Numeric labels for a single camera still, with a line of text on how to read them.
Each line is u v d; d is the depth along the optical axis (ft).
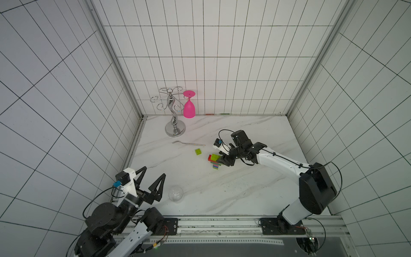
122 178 1.44
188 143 3.43
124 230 1.56
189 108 3.23
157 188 1.63
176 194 2.68
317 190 1.44
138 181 1.90
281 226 2.15
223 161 2.45
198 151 3.22
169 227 2.40
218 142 2.39
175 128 3.61
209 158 2.81
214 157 2.79
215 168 3.00
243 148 2.19
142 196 1.57
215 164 2.85
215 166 2.98
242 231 2.39
